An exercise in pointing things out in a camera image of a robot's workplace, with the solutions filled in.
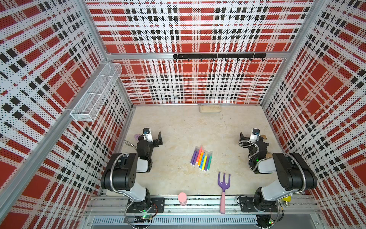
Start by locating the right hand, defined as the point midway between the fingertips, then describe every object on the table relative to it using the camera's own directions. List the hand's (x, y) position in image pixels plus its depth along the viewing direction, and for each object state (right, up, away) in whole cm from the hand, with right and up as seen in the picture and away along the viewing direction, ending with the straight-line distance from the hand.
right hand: (250, 132), depth 92 cm
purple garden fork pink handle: (-20, -30, -12) cm, 38 cm away
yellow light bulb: (+12, -34, -18) cm, 40 cm away
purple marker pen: (-37, -16, -1) cm, 41 cm away
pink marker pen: (-34, -15, -1) cm, 37 cm away
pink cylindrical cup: (-43, -29, -24) cm, 57 cm away
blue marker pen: (-32, -19, -3) cm, 37 cm away
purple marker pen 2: (-36, -15, -1) cm, 39 cm away
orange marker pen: (-33, -16, -1) cm, 36 cm away
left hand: (-63, 0, +1) cm, 63 cm away
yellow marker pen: (-30, -18, -3) cm, 36 cm away
